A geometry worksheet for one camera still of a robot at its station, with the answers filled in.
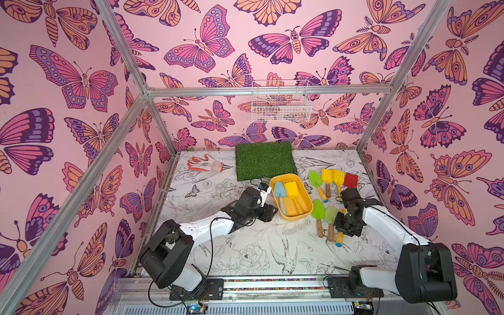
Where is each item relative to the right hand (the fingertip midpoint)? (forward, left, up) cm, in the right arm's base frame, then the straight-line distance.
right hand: (337, 229), depth 85 cm
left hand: (+6, +27, +7) cm, 29 cm away
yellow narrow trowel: (-4, 0, +2) cm, 4 cm away
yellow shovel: (+29, -9, -3) cm, 31 cm away
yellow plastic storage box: (+17, +19, -2) cm, 26 cm away
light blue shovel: (+20, +24, -2) cm, 31 cm away
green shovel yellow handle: (+28, +3, -3) cm, 29 cm away
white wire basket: (+51, +24, +31) cm, 64 cm away
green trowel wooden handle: (+10, +6, -3) cm, 12 cm away
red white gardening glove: (+37, +66, -2) cm, 76 cm away
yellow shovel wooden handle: (+31, -3, -3) cm, 31 cm away
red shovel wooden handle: (+29, -16, -4) cm, 33 cm away
